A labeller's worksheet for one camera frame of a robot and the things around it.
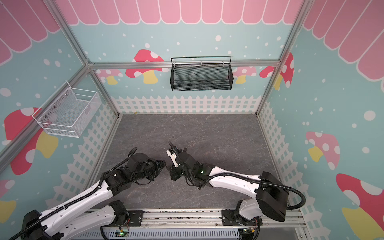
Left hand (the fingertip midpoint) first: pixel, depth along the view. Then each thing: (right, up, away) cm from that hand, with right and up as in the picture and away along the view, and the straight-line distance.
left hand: (166, 164), depth 77 cm
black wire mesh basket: (+19, +54, +18) cm, 60 cm away
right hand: (+1, -1, -2) cm, 2 cm away
